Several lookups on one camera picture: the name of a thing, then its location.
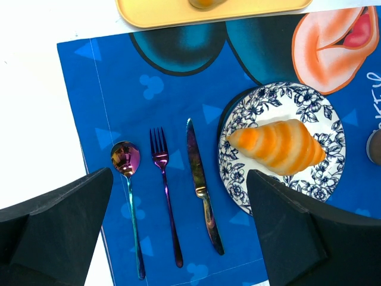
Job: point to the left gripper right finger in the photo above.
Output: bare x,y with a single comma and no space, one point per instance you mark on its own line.
307,242

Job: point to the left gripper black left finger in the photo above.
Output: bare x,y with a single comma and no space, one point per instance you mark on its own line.
50,239

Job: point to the large striped croissant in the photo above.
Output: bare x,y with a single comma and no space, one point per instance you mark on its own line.
284,147

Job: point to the iridescent spoon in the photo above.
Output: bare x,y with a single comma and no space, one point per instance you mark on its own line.
125,157

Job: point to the metal cup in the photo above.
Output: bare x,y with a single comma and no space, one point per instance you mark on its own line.
373,147

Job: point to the iridescent knife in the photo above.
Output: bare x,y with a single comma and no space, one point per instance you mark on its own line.
200,185

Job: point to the iridescent fork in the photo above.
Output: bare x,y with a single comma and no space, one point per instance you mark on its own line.
160,157

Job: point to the blue floral plate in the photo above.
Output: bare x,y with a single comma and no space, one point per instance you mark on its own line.
282,101

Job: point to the blue printed placemat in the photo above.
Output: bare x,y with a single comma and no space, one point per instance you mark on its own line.
121,86

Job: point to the yellow tray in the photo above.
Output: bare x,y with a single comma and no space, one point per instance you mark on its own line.
152,14

